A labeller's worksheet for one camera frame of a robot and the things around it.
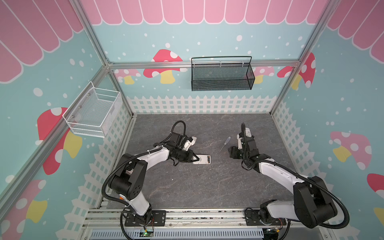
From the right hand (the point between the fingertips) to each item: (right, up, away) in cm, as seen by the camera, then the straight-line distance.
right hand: (232, 148), depth 90 cm
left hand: (-22, -7, -4) cm, 23 cm away
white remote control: (-17, -7, +2) cm, 19 cm away
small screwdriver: (-1, +2, +12) cm, 13 cm away
